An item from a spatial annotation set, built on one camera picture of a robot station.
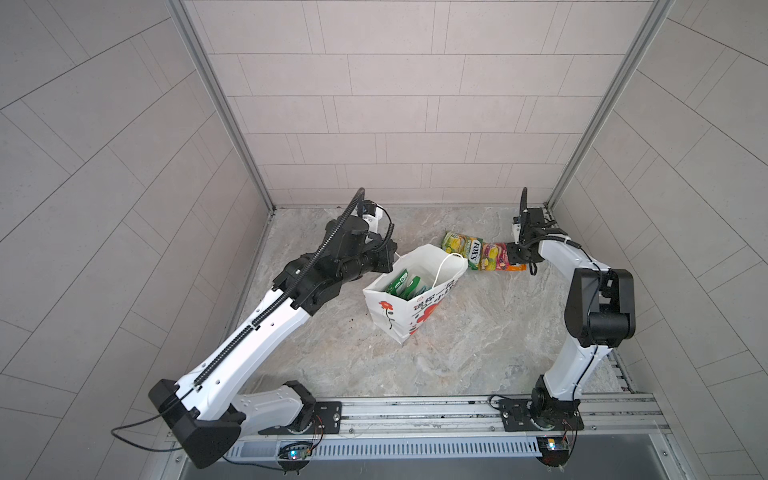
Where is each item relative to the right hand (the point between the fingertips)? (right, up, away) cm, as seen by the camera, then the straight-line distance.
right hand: (517, 252), depth 97 cm
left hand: (-37, +4, -32) cm, 50 cm away
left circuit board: (-62, -42, -33) cm, 82 cm away
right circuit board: (-3, -44, -29) cm, 52 cm away
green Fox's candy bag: (-15, +1, +5) cm, 16 cm away
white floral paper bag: (-39, -14, -25) cm, 48 cm away
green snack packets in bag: (-37, -8, -16) cm, 42 cm away
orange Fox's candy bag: (-8, -2, -1) cm, 8 cm away
